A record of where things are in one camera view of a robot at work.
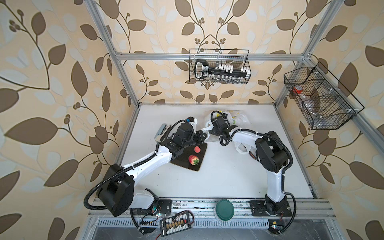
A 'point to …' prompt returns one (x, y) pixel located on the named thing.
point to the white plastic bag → (235, 117)
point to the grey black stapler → (162, 132)
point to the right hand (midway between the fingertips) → (217, 130)
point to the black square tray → (182, 159)
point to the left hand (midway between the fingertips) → (209, 134)
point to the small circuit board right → (274, 228)
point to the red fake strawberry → (193, 160)
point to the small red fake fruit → (197, 149)
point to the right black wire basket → (324, 102)
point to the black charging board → (175, 224)
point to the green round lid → (224, 209)
